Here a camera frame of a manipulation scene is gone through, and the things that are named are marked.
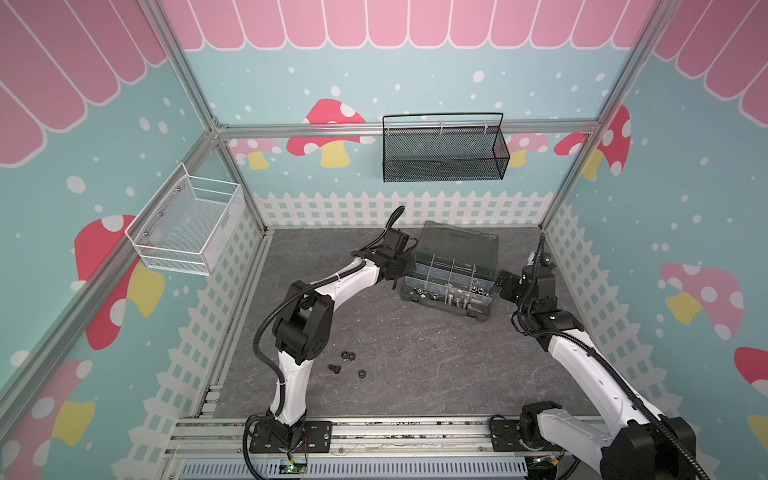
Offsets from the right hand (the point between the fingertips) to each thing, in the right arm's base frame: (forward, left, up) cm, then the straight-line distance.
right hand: (511, 276), depth 83 cm
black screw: (-19, +50, -18) cm, 56 cm away
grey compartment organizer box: (+14, +11, -17) cm, 25 cm away
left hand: (+9, +27, -9) cm, 30 cm away
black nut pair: (-15, +47, -18) cm, 53 cm away
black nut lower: (-20, +42, -19) cm, 50 cm away
